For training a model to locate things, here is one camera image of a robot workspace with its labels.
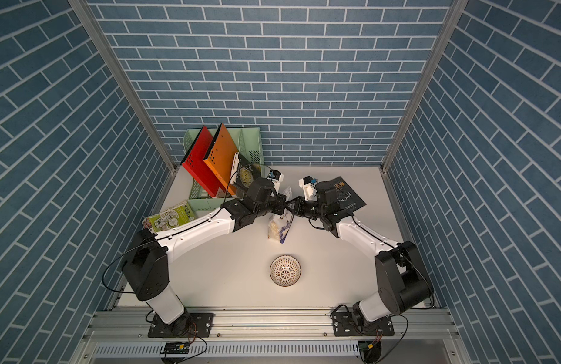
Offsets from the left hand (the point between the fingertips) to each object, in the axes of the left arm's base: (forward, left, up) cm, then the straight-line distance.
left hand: (292, 199), depth 83 cm
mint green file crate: (+33, +21, -1) cm, 39 cm away
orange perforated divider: (+19, +29, +4) cm, 35 cm away
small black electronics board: (-43, +37, -23) cm, 62 cm away
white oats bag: (-7, +5, -6) cm, 10 cm away
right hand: (-2, +3, -1) cm, 4 cm away
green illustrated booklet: (+2, +52, -17) cm, 55 cm away
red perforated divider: (+11, +37, +7) cm, 40 cm away
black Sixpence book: (+17, +21, -5) cm, 28 cm away
